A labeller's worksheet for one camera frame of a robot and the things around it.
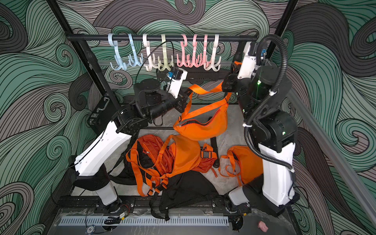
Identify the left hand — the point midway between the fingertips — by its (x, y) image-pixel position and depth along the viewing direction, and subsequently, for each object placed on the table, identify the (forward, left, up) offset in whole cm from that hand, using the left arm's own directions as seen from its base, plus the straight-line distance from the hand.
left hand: (191, 86), depth 53 cm
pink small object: (-39, -34, -50) cm, 72 cm away
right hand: (0, -13, +9) cm, 16 cm away
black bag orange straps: (-22, +2, -52) cm, 57 cm away
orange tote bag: (-6, +1, -46) cm, 47 cm away
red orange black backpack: (-9, +24, -51) cm, 57 cm away
